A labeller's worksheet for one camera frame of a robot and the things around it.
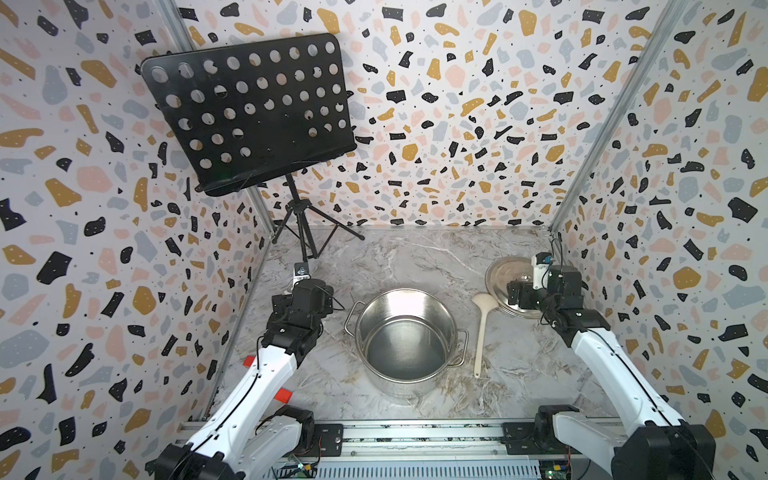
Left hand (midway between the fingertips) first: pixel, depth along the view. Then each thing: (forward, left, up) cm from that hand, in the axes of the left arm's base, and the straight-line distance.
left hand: (305, 292), depth 80 cm
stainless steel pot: (-5, -27, -20) cm, 34 cm away
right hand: (+3, -60, -1) cm, 60 cm away
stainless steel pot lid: (+21, -64, -19) cm, 70 cm away
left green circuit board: (-37, -1, -19) cm, 42 cm away
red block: (-20, +7, -20) cm, 29 cm away
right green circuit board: (-38, -62, -20) cm, 75 cm away
